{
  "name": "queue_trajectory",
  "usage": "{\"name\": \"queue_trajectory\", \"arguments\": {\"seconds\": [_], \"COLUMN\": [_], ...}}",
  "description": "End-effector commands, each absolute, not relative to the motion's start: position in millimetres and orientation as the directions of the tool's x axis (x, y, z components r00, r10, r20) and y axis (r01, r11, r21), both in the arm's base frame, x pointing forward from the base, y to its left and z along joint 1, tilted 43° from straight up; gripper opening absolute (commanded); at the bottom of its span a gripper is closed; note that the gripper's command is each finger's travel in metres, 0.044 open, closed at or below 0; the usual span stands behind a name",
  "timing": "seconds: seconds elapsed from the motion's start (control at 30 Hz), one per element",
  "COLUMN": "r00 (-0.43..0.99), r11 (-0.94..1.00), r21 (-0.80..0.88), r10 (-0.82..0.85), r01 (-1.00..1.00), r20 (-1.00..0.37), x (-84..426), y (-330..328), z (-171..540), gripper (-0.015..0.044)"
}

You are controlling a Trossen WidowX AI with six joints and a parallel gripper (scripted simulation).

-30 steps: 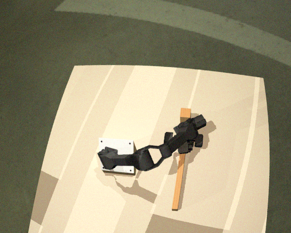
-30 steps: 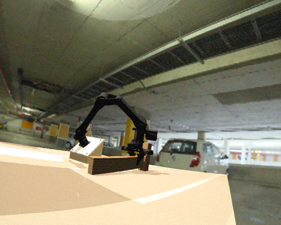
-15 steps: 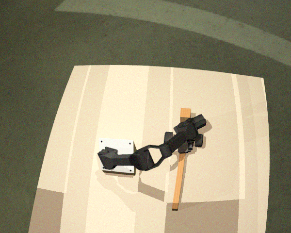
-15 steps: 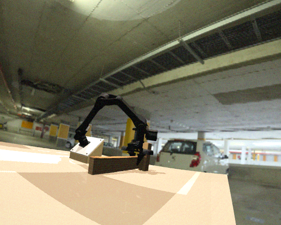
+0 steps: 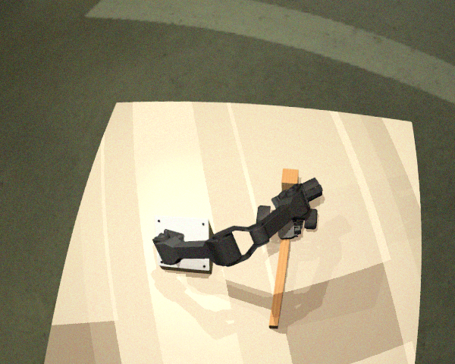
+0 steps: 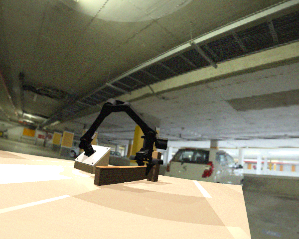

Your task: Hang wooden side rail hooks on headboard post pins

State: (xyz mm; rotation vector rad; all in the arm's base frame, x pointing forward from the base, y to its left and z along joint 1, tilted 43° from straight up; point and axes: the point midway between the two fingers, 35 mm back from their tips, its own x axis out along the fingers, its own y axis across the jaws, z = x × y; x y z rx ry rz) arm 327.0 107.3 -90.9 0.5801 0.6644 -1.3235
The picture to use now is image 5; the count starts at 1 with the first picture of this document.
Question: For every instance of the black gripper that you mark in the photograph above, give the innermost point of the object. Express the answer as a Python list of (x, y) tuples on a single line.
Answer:
[(310, 218)]

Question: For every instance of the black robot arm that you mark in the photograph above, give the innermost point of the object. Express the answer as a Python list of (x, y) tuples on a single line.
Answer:
[(222, 247)]

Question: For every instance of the brown wooden post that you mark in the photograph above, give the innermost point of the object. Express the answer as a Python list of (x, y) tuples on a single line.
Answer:
[(289, 178)]

